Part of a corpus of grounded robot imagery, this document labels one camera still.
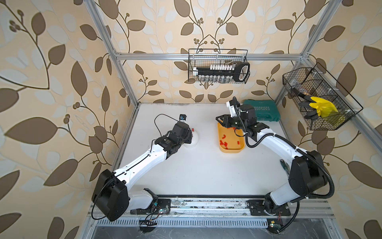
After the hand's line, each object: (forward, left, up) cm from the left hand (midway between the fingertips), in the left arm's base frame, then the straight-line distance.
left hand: (185, 129), depth 82 cm
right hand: (+7, -18, +3) cm, 20 cm away
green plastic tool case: (+29, -59, -14) cm, 67 cm away
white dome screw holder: (0, -5, -11) cm, 12 cm away
